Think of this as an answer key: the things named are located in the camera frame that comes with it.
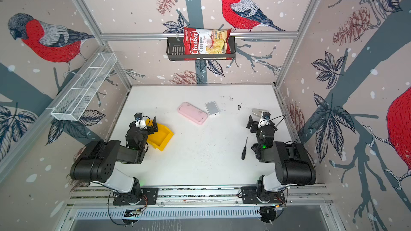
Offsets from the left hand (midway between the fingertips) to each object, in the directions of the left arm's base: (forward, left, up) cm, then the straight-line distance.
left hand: (145, 117), depth 89 cm
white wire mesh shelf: (-2, +27, +19) cm, 33 cm away
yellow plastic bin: (-8, -8, -11) cm, 15 cm away
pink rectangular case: (+10, -26, -11) cm, 29 cm away
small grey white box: (+15, -39, -11) cm, 43 cm away
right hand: (-1, -64, -1) cm, 64 cm away
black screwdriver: (-17, -56, -11) cm, 59 cm away
